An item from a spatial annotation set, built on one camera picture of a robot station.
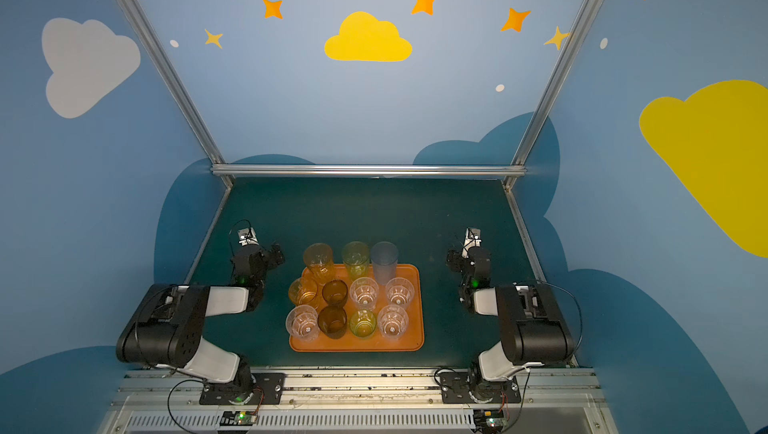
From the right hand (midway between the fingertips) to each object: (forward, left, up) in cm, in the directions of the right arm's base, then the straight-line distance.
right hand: (470, 243), depth 95 cm
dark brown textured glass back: (-17, +42, -4) cm, 46 cm away
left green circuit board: (-49, +58, -6) cm, 76 cm away
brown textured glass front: (-26, +41, -3) cm, 49 cm away
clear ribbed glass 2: (-24, +24, -6) cm, 35 cm away
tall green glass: (-8, +36, +2) cm, 37 cm away
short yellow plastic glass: (-17, +52, -4) cm, 55 cm away
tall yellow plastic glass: (-9, +48, +1) cm, 49 cm away
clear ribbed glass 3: (-16, +22, -3) cm, 28 cm away
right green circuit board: (-46, 0, -8) cm, 47 cm away
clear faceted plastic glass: (-26, +50, -5) cm, 57 cm away
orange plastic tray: (-29, +18, -7) cm, 35 cm away
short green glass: (-25, +33, -5) cm, 42 cm away
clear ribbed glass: (-16, +33, -4) cm, 37 cm away
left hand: (-5, +66, 0) cm, 66 cm away
